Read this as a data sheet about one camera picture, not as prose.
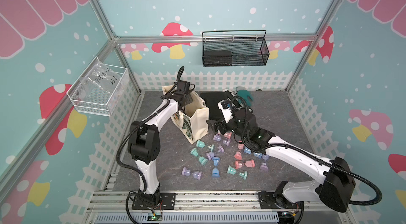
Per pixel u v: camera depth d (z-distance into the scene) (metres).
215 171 0.81
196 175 0.79
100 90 0.73
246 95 1.16
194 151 0.88
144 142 0.51
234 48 0.94
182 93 0.74
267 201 0.74
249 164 0.83
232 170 0.81
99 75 0.72
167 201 0.74
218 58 0.87
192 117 0.75
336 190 0.39
